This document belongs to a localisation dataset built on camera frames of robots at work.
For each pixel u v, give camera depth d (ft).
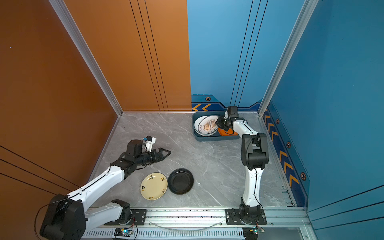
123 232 2.33
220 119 3.02
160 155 2.38
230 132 2.81
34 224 1.41
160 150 2.43
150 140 2.53
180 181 2.77
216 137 3.52
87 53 2.81
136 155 2.16
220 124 3.06
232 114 2.71
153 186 2.75
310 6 2.28
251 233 2.30
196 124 3.56
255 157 1.85
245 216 2.18
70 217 1.31
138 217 2.43
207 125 3.45
